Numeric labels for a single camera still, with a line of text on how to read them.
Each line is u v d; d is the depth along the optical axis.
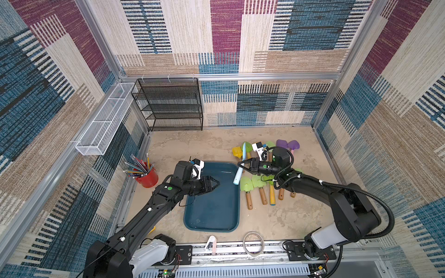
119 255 0.40
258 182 0.93
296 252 0.73
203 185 0.68
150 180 0.94
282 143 1.09
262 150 0.79
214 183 0.75
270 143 1.12
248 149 0.78
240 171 0.79
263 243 0.76
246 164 0.80
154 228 0.80
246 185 0.93
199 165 0.74
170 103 1.09
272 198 0.87
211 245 0.74
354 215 0.45
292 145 1.08
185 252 0.75
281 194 0.89
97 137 0.71
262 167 0.74
